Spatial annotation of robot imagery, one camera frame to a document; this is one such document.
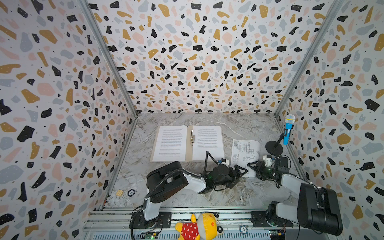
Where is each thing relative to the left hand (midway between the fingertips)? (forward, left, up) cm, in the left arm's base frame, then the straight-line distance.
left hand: (248, 175), depth 77 cm
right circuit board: (-25, -11, -13) cm, 30 cm away
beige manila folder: (+21, +32, -13) cm, 40 cm away
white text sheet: (+28, +44, -13) cm, 54 cm away
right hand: (+10, -4, -7) cm, 13 cm away
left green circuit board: (-23, +49, -12) cm, 55 cm away
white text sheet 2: (+32, +19, -13) cm, 40 cm away
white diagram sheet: (+19, -4, -11) cm, 23 cm away
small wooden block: (-4, +69, -12) cm, 70 cm away
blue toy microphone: (+26, -26, +13) cm, 39 cm away
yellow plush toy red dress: (-22, +22, -4) cm, 32 cm away
